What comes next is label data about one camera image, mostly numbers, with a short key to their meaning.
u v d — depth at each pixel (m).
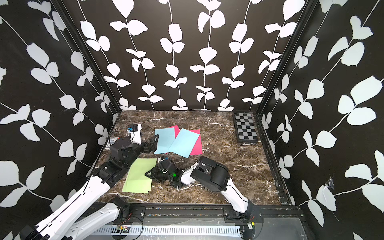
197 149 0.99
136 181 0.84
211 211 0.76
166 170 0.70
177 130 1.10
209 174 0.55
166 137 1.03
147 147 0.65
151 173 0.80
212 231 0.70
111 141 1.01
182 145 1.02
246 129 1.07
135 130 0.62
